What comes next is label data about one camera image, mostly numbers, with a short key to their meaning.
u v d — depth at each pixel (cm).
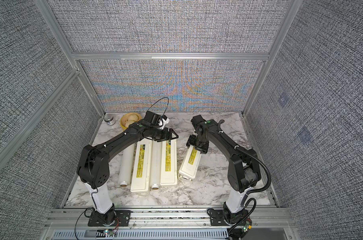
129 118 111
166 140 78
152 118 72
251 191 51
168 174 80
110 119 110
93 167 49
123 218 73
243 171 47
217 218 73
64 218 75
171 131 79
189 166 79
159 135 77
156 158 88
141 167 82
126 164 86
